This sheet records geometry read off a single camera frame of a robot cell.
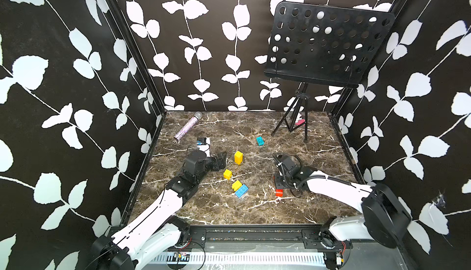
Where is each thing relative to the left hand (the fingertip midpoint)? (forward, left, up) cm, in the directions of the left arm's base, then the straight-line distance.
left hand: (219, 150), depth 79 cm
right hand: (-7, -26, -15) cm, 31 cm away
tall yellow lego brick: (+4, -9, -13) cm, 16 cm away
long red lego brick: (-14, -28, -18) cm, 36 cm away
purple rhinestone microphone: (+28, +22, -17) cm, 40 cm away
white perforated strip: (-38, -4, -19) cm, 43 cm away
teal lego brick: (+16, -22, -18) cm, 32 cm away
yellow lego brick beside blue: (-9, -7, -17) cm, 21 cm away
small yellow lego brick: (-3, -3, -17) cm, 17 cm away
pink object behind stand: (+29, -48, -17) cm, 59 cm away
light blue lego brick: (-12, -10, -18) cm, 23 cm away
